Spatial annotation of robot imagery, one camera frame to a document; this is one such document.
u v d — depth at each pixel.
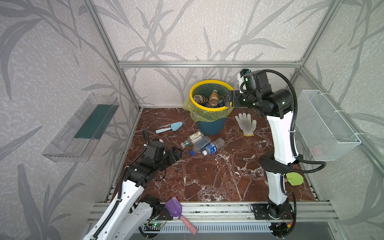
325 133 0.64
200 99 0.89
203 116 0.85
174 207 0.75
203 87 0.97
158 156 0.56
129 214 0.46
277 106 0.41
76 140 0.65
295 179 0.85
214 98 0.86
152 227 0.72
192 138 0.96
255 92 0.46
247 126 1.06
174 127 1.09
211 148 0.91
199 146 0.93
